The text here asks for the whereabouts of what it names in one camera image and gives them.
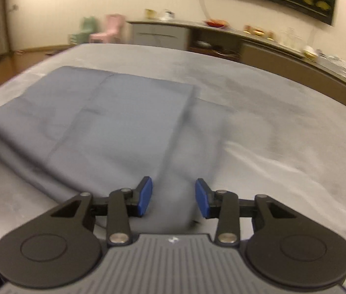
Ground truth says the clear glasses set on tray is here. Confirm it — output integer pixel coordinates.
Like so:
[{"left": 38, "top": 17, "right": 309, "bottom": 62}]
[{"left": 278, "top": 28, "right": 304, "bottom": 51}]

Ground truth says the white organiser box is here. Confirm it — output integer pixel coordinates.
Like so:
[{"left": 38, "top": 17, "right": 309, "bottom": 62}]
[{"left": 318, "top": 53, "right": 346, "bottom": 78}]

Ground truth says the golden tissue box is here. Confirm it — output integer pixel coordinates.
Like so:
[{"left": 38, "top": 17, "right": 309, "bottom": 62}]
[{"left": 303, "top": 46, "right": 320, "bottom": 61}]

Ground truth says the long grey TV cabinet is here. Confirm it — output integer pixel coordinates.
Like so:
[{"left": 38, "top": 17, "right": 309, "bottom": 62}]
[{"left": 126, "top": 20, "right": 346, "bottom": 110}]

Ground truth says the green plastic child chair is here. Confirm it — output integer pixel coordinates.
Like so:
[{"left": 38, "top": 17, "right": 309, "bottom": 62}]
[{"left": 68, "top": 16, "right": 99, "bottom": 45}]

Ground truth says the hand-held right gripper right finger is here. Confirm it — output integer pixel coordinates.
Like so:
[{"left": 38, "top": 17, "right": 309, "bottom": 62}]
[{"left": 195, "top": 178, "right": 296, "bottom": 247}]

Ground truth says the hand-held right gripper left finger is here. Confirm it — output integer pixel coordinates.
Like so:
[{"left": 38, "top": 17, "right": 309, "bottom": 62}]
[{"left": 50, "top": 176, "right": 153, "bottom": 247}]

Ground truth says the red fruit plate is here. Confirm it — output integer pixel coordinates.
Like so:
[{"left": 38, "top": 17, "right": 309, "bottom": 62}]
[{"left": 204, "top": 19, "right": 229, "bottom": 28}]

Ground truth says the small white tabletop object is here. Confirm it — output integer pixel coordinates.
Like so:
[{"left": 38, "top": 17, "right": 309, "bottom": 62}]
[{"left": 160, "top": 8, "right": 175, "bottom": 22}]

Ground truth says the grey garment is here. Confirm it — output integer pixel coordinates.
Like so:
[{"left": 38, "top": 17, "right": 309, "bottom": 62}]
[{"left": 0, "top": 65, "right": 238, "bottom": 237}]

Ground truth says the pink plastic child chair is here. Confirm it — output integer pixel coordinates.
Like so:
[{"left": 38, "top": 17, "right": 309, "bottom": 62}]
[{"left": 88, "top": 13, "right": 127, "bottom": 44}]

